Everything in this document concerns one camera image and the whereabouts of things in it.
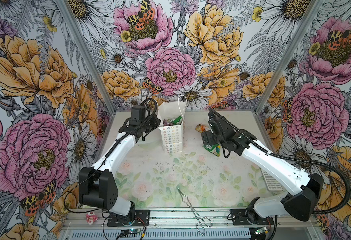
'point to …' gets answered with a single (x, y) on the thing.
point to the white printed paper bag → (173, 135)
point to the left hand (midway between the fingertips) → (161, 124)
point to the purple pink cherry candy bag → (166, 123)
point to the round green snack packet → (177, 121)
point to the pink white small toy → (91, 217)
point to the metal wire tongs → (202, 221)
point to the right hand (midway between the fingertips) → (213, 136)
